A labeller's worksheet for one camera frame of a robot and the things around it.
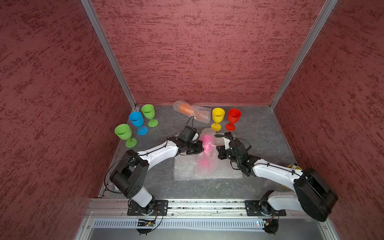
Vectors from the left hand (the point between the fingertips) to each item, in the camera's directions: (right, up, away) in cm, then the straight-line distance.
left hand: (202, 152), depth 86 cm
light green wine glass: (-47, +12, -1) cm, 48 cm away
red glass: (+21, +21, +9) cm, 31 cm away
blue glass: (-43, +20, +9) cm, 48 cm away
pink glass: (+2, -5, -8) cm, 9 cm away
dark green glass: (-35, +24, +11) cm, 44 cm away
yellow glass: (+10, +22, +9) cm, 26 cm away
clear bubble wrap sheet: (-11, -10, 0) cm, 14 cm away
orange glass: (0, +23, +19) cm, 30 cm away
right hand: (+8, +1, +1) cm, 9 cm away
